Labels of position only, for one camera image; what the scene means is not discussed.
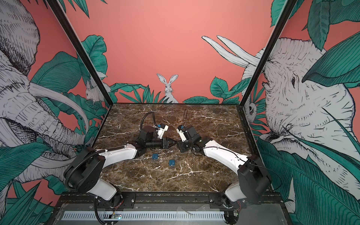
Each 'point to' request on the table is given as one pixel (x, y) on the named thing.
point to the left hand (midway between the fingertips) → (176, 141)
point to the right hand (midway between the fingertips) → (177, 143)
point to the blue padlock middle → (172, 162)
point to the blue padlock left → (154, 156)
